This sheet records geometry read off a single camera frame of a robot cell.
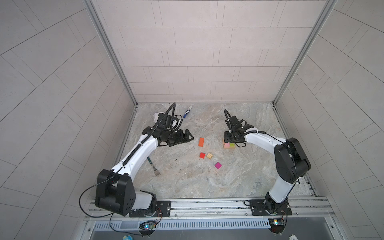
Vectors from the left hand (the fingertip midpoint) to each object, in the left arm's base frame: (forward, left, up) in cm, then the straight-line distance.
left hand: (190, 137), depth 79 cm
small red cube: (-3, -7, -16) cm, 18 cm away
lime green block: (+2, -25, -14) cm, 29 cm away
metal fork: (-14, +19, -14) cm, 27 cm away
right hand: (+7, -22, -13) cm, 27 cm away
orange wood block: (+6, -6, -16) cm, 18 cm away
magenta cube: (-10, -16, -16) cm, 24 cm away
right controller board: (-37, -41, -15) cm, 57 cm away
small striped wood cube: (-4, -11, -15) cm, 19 cm away
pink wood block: (+2, -22, -14) cm, 26 cm away
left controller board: (-38, +18, -12) cm, 43 cm away
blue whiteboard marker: (+29, +4, -14) cm, 33 cm away
